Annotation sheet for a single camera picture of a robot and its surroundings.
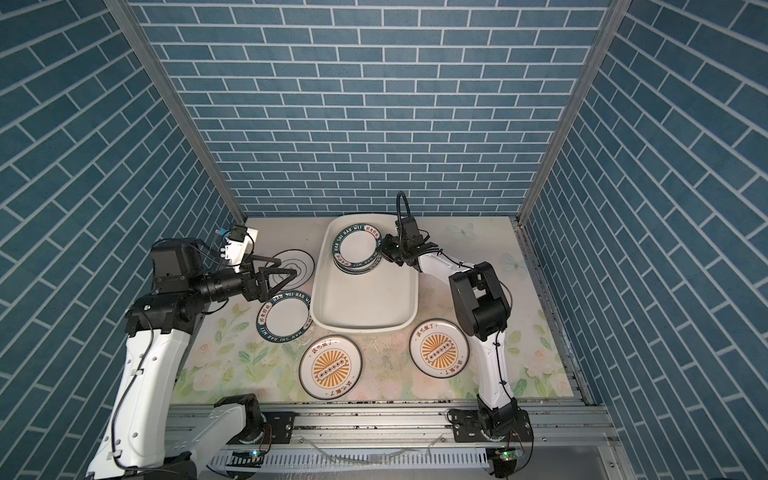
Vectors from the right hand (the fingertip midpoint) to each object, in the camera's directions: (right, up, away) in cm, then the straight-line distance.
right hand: (372, 245), depth 99 cm
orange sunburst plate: (-10, -34, -16) cm, 39 cm away
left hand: (-16, -5, -34) cm, 38 cm away
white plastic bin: (+4, -18, -2) cm, 19 cm away
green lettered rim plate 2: (-6, 0, +4) cm, 7 cm away
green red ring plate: (-6, -9, +2) cm, 11 cm away
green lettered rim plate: (-27, -23, -5) cm, 36 cm away
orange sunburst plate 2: (+21, -30, -12) cm, 38 cm away
